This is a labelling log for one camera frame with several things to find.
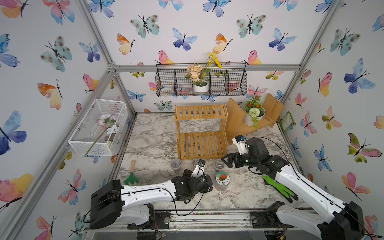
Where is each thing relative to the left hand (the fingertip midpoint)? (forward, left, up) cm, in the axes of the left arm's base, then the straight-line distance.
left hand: (202, 177), depth 80 cm
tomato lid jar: (-2, -10, 0) cm, 10 cm away
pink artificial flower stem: (+20, +47, +23) cm, 56 cm away
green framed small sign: (+41, -64, -5) cm, 77 cm away
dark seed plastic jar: (+8, -10, -3) cm, 13 cm away
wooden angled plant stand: (+29, -22, +7) cm, 37 cm away
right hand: (+7, -14, +9) cm, 18 cm away
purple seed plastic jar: (+9, +15, -2) cm, 17 cm away
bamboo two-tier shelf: (+25, -1, -8) cm, 26 cm away
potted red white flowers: (+33, -33, +14) cm, 49 cm away
